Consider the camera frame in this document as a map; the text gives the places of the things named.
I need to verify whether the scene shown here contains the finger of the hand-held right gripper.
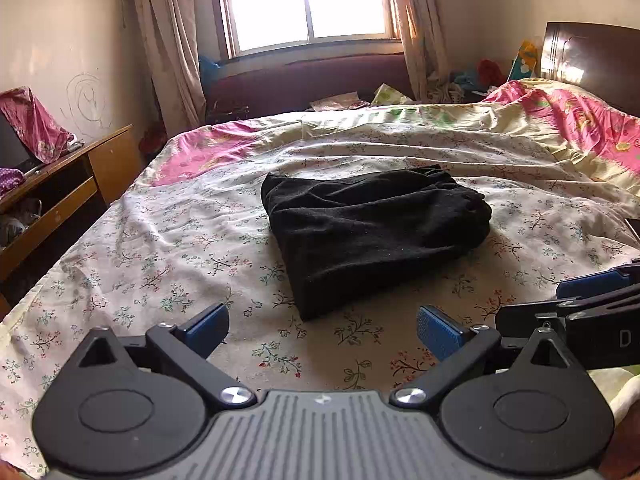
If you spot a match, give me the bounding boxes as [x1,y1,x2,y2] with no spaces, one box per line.
[494,287,640,339]
[556,264,640,300]

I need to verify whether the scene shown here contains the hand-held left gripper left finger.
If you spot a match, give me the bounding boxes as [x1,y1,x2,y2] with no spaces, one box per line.
[74,303,258,408]

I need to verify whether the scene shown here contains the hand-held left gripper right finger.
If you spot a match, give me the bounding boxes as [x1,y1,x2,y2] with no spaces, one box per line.
[389,305,569,408]

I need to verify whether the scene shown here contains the black pants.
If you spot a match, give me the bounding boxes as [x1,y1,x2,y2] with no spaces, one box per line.
[260,163,494,322]

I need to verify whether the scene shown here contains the white floral bed sheet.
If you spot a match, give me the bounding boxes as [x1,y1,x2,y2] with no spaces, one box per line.
[0,104,640,477]

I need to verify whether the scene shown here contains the pink and cream floral quilt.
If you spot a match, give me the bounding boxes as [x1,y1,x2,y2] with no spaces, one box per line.
[150,77,640,411]

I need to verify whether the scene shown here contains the wooden desk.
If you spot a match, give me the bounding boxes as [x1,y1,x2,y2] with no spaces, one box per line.
[0,124,146,317]

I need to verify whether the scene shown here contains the crumpled clear plastic bag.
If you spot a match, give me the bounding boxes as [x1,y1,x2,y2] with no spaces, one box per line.
[0,197,44,247]

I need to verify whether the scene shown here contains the dark wooden headboard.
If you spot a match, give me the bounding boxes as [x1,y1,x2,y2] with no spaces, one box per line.
[537,21,640,117]

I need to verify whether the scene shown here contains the yellow floral bag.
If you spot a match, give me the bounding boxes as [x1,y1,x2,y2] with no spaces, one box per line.
[507,39,541,82]

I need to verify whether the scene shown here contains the red cloth item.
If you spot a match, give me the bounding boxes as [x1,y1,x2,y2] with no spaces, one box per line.
[477,58,509,86]

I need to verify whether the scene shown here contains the green and white bag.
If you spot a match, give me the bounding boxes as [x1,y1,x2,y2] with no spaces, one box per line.
[370,83,414,106]

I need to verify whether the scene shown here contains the purple dotted cloth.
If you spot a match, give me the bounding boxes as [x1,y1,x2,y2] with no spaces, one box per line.
[0,167,26,199]

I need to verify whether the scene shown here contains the pink and white package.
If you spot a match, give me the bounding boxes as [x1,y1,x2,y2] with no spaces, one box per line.
[309,91,371,111]

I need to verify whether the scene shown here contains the blue plastic bag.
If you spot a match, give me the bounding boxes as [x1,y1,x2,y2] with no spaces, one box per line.
[198,54,221,82]

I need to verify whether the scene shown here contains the pink floral cloth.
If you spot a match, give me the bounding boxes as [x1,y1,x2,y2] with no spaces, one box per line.
[0,86,79,165]

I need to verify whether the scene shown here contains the black monitor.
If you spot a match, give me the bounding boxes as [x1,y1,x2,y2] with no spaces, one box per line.
[0,112,42,171]

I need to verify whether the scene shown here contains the beige curtain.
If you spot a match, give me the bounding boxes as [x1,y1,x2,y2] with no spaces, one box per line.
[130,0,209,137]
[384,0,452,99]

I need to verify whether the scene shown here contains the window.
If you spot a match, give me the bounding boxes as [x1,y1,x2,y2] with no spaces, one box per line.
[209,0,404,61]

